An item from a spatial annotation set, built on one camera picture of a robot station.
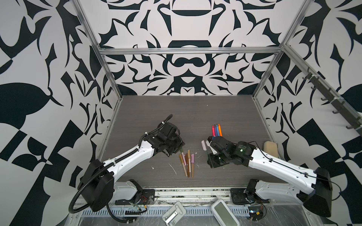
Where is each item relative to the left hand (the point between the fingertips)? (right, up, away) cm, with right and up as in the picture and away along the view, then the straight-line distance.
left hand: (187, 141), depth 79 cm
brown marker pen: (+1, -15, +4) cm, 16 cm away
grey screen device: (+16, -31, -13) cm, 37 cm away
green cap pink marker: (-2, -11, +8) cm, 14 cm away
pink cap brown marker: (+3, -14, +6) cm, 15 cm away
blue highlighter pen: (+22, +3, +19) cm, 30 cm away
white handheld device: (-6, -33, -11) cm, 35 cm away
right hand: (+11, -10, -5) cm, 15 cm away
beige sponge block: (+53, -6, +10) cm, 54 cm away
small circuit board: (+34, -34, -8) cm, 48 cm away
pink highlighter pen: (+19, +3, +20) cm, 27 cm away
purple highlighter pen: (+20, +4, +20) cm, 29 cm away
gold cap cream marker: (+2, -11, +8) cm, 14 cm away
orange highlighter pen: (+24, +3, +20) cm, 31 cm away
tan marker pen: (-2, -14, +6) cm, 15 cm away
